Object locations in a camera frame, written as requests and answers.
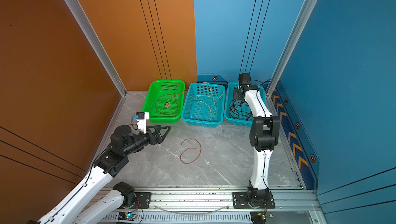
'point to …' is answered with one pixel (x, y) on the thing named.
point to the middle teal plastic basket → (204, 105)
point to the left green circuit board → (128, 215)
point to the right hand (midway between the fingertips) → (240, 94)
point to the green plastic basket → (164, 100)
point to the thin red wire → (188, 148)
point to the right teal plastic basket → (229, 95)
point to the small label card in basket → (167, 105)
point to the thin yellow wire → (205, 104)
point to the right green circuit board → (259, 217)
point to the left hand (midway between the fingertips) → (166, 126)
